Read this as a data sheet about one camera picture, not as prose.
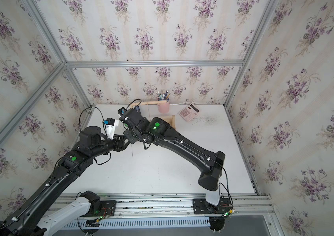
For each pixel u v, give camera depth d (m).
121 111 0.57
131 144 0.59
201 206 0.73
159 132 0.45
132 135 0.58
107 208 0.72
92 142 0.52
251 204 0.75
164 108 1.17
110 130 0.62
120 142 0.61
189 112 1.15
